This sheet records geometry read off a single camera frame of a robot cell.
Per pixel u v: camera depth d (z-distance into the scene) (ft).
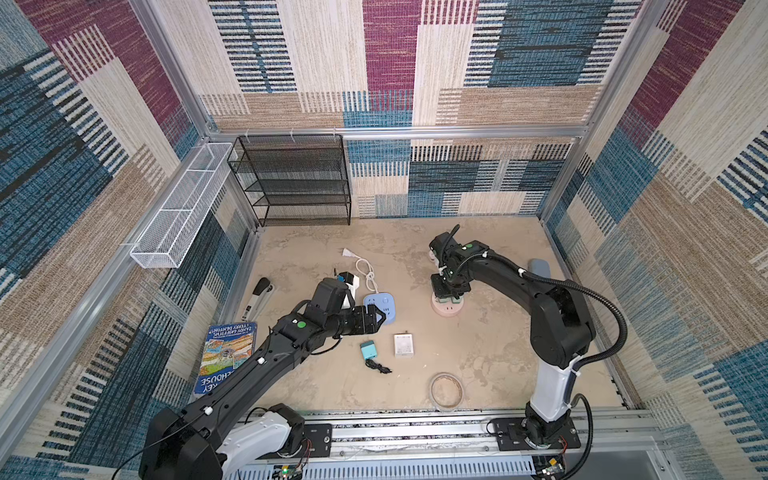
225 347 2.86
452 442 2.44
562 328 1.63
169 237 2.34
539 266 3.45
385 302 3.08
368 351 2.80
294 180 3.60
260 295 3.14
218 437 1.36
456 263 2.21
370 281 3.34
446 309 3.06
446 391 2.66
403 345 2.81
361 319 2.24
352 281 2.40
